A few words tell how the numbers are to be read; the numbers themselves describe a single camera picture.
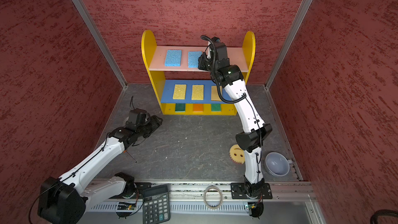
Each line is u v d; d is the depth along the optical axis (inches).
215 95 37.4
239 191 29.1
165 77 40.1
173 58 29.8
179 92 38.2
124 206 28.6
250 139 18.6
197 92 37.7
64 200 15.0
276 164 32.3
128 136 22.3
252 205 28.4
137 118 24.9
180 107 41.0
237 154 32.8
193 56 30.3
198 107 41.3
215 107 41.2
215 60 21.2
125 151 22.3
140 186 29.8
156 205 27.0
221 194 28.4
